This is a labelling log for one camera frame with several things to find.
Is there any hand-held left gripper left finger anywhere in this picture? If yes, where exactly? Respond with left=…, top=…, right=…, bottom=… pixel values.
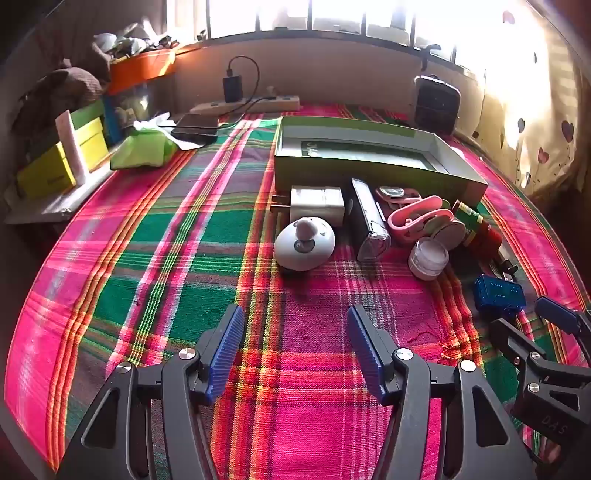
left=55, top=304, right=245, bottom=480

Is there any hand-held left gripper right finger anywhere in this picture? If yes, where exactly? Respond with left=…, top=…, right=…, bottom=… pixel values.
left=346, top=304, right=539, bottom=480

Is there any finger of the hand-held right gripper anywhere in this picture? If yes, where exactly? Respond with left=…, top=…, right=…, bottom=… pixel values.
left=538, top=296, right=591, bottom=365
left=490, top=318, right=591, bottom=402

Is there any blue usb device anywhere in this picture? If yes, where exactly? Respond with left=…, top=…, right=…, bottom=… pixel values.
left=473, top=253, right=526, bottom=320

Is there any small white jar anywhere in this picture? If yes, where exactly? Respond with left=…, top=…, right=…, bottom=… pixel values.
left=408, top=237, right=450, bottom=281

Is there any red jar with green label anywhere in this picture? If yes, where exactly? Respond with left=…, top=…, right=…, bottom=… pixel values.
left=451, top=199, right=503, bottom=254

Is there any white round knob device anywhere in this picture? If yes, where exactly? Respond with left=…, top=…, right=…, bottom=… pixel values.
left=274, top=218, right=336, bottom=271

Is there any green white thread spool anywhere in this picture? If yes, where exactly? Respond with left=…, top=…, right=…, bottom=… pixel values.
left=425, top=210, right=467, bottom=252

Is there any pink loop clip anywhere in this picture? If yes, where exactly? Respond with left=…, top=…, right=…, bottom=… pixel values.
left=388, top=196, right=455, bottom=244

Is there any black device with clear cap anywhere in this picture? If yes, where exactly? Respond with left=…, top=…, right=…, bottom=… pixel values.
left=350, top=178, right=392, bottom=261

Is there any white charger adapter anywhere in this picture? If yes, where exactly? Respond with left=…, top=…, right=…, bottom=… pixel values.
left=270, top=185, right=346, bottom=227

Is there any pink holder with oval insert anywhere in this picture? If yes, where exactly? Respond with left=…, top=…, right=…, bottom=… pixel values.
left=374, top=185, right=421, bottom=206

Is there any green cardboard box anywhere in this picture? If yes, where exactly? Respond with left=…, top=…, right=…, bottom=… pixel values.
left=273, top=115, right=489, bottom=206

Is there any plaid blanket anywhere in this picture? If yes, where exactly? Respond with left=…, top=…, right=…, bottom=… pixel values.
left=4, top=104, right=591, bottom=480

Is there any cream curtain with hearts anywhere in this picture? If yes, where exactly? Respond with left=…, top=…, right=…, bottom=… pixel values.
left=462, top=0, right=591, bottom=199

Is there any green tissue pack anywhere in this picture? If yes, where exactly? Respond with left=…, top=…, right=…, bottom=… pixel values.
left=110, top=129, right=178, bottom=169

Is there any black smartphone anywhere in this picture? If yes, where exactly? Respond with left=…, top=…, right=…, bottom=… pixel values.
left=172, top=113, right=219, bottom=145

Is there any grey portable air cooler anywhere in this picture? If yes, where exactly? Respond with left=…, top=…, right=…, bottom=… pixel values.
left=413, top=74, right=461, bottom=136

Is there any white power strip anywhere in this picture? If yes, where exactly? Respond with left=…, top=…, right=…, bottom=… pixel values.
left=190, top=93, right=301, bottom=115

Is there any yellow box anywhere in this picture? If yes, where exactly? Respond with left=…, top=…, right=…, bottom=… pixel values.
left=16, top=117, right=109, bottom=199

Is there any white tube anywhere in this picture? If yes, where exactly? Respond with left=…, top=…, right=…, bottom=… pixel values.
left=55, top=111, right=90, bottom=185

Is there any blue box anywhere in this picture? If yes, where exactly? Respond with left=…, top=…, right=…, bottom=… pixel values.
left=102, top=95, right=123, bottom=144

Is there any dark glossy box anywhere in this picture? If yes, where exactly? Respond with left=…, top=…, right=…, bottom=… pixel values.
left=120, top=83, right=176, bottom=125

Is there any black window latch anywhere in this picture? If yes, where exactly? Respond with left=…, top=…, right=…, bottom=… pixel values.
left=418, top=45, right=441, bottom=70

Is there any brown cloth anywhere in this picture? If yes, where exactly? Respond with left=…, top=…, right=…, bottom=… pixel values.
left=11, top=69, right=105, bottom=134

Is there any window with metal bars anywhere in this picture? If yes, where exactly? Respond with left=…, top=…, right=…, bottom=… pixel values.
left=166, top=0, right=490, bottom=70

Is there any black charging cable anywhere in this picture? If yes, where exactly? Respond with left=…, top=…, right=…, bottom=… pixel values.
left=203, top=56, right=278, bottom=134

